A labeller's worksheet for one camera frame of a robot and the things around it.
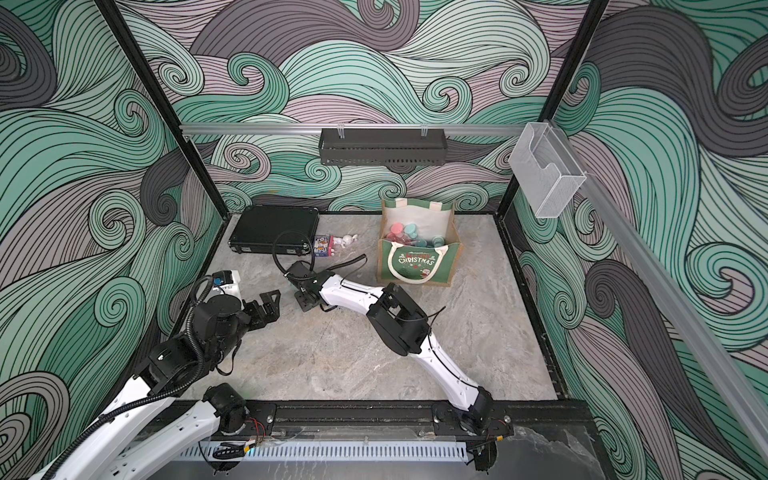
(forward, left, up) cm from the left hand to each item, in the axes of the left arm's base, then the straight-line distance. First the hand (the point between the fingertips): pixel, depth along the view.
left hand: (265, 295), depth 71 cm
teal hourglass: (+31, -38, -10) cm, 50 cm away
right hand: (+11, -4, -23) cm, 26 cm away
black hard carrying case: (+44, +15, -25) cm, 53 cm away
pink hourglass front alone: (+30, -34, -12) cm, 47 cm away
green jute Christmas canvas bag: (+30, -42, -16) cm, 54 cm away
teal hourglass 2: (+30, -49, -16) cm, 59 cm away
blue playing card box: (+32, -7, -20) cm, 38 cm away
